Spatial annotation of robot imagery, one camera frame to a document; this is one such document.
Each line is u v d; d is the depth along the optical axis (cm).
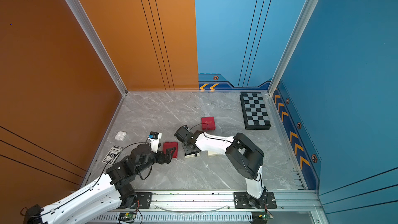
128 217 71
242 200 72
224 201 75
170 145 89
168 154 69
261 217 70
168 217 70
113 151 89
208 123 99
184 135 70
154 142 67
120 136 96
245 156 48
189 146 63
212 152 87
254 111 105
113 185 52
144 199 74
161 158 68
